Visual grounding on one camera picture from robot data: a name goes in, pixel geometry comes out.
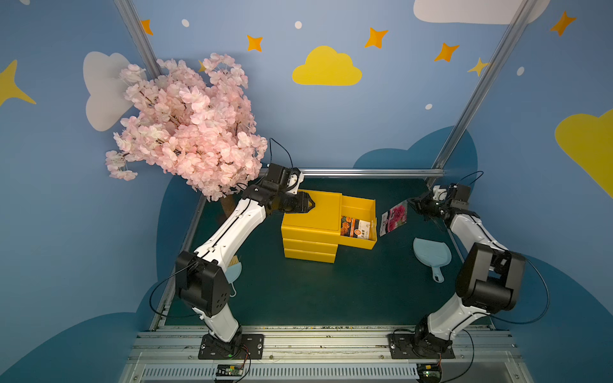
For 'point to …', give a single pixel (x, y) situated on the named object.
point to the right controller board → (429, 373)
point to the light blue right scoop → (433, 254)
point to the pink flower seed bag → (393, 219)
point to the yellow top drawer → (361, 209)
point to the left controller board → (229, 370)
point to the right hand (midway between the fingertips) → (409, 196)
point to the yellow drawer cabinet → (314, 235)
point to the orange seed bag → (355, 227)
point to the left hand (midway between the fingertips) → (309, 202)
